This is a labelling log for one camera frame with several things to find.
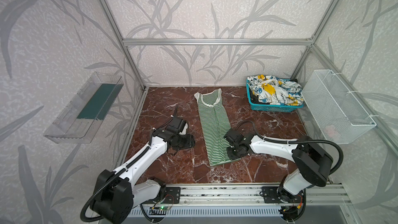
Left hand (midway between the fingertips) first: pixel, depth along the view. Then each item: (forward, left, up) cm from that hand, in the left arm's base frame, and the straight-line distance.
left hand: (193, 139), depth 82 cm
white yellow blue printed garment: (+34, -53, +2) cm, 63 cm away
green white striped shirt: (+15, -12, -10) cm, 21 cm away
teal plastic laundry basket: (+25, -50, -5) cm, 56 cm away
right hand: (-3, -20, -9) cm, 22 cm away
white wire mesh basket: (+2, -62, +26) cm, 67 cm away
